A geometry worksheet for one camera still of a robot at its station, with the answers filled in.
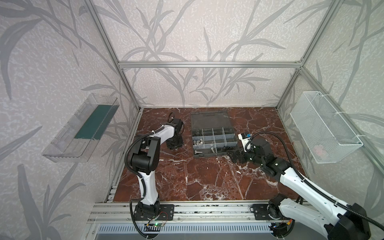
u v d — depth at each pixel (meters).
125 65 0.94
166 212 0.73
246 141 0.70
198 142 0.97
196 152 0.94
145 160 0.52
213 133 0.99
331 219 0.41
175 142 0.84
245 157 0.69
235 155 0.71
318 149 0.74
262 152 0.58
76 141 0.63
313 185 0.47
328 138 0.62
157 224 0.71
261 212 0.73
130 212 0.69
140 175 0.55
